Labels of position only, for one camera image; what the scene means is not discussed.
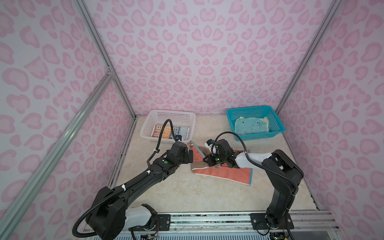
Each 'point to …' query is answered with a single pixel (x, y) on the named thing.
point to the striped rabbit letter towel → (157, 130)
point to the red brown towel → (243, 176)
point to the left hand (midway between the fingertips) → (188, 151)
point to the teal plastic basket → (276, 126)
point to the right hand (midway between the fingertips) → (202, 159)
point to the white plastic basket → (159, 117)
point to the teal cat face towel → (251, 125)
